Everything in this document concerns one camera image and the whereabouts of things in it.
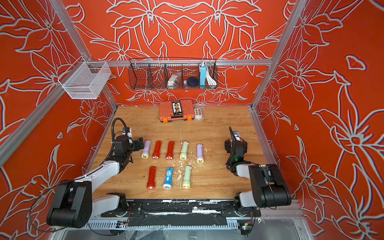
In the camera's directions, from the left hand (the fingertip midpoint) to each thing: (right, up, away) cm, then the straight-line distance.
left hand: (134, 137), depth 90 cm
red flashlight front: (+13, -23, -10) cm, 28 cm away
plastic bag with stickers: (+40, +15, +20) cm, 48 cm away
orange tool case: (+23, +18, +17) cm, 34 cm away
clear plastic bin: (-32, +36, +2) cm, 48 cm away
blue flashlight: (+22, -23, -10) cm, 34 cm away
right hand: (+62, -1, +1) cm, 62 cm away
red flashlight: (+14, -11, 0) cm, 17 cm away
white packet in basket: (+25, +36, +2) cm, 44 cm away
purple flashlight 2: (+41, -13, -2) cm, 43 cm away
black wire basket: (+21, +43, +11) cm, 49 cm away
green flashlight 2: (+33, -22, -12) cm, 41 cm away
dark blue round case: (+36, +36, +5) cm, 51 cm away
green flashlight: (+30, -11, 0) cm, 32 cm away
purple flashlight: (+7, -11, 0) cm, 13 cm away
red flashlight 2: (+22, -8, +2) cm, 24 cm away
